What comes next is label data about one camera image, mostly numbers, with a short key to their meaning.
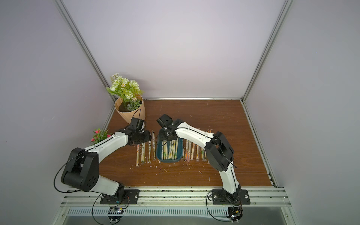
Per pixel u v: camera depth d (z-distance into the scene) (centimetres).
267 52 88
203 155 88
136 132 71
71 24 76
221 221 67
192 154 89
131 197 74
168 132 63
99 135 78
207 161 85
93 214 63
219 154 49
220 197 73
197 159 86
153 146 92
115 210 71
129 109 94
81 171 44
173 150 90
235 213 69
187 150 90
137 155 88
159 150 89
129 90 87
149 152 90
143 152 90
